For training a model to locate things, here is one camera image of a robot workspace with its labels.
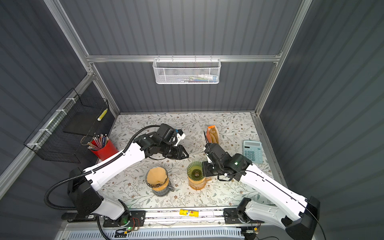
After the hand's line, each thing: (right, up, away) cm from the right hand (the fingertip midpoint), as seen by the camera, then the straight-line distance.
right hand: (203, 170), depth 73 cm
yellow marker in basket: (-56, +29, +10) cm, 64 cm away
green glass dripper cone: (-4, -2, +5) cm, 7 cm away
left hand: (-8, +7, +2) cm, 11 cm away
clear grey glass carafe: (-22, -14, +6) cm, 27 cm away
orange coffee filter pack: (+7, +15, +24) cm, 29 cm away
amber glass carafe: (-3, -13, +11) cm, 17 cm away
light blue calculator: (+33, +6, +24) cm, 41 cm away
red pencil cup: (-61, +10, +16) cm, 63 cm away
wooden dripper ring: (-3, -7, +3) cm, 8 cm away
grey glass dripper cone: (-23, -6, -3) cm, 24 cm away
